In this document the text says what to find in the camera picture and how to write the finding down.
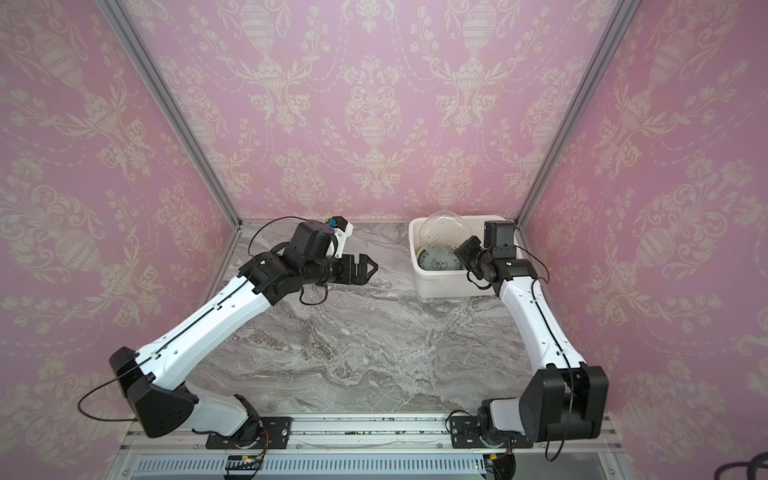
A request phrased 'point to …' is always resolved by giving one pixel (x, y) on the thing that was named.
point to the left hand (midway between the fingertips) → (365, 268)
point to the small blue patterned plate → (440, 258)
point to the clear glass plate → (443, 230)
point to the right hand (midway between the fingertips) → (457, 247)
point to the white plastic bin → (449, 283)
